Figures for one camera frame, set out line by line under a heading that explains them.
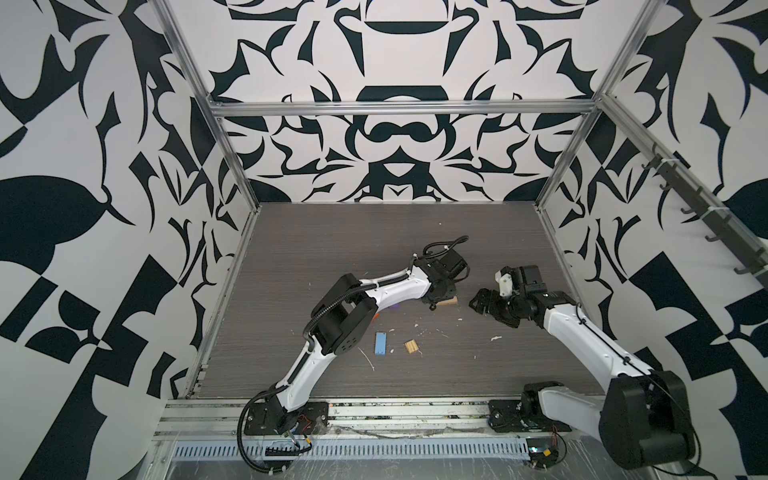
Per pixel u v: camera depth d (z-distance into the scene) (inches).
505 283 31.4
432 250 34.2
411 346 33.4
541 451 28.1
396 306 24.2
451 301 34.2
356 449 28.0
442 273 29.0
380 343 33.5
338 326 21.0
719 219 22.8
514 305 28.6
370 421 29.8
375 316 21.3
